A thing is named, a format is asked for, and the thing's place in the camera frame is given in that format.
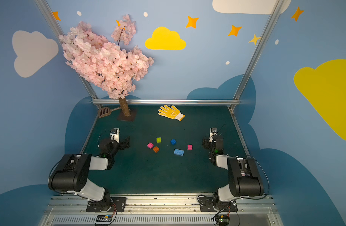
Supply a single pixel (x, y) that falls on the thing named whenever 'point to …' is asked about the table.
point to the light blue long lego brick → (178, 152)
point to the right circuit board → (222, 220)
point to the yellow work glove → (173, 112)
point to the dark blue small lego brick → (173, 141)
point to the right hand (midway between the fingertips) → (213, 136)
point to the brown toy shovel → (106, 111)
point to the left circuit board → (104, 218)
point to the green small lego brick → (158, 140)
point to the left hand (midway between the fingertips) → (122, 134)
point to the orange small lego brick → (156, 149)
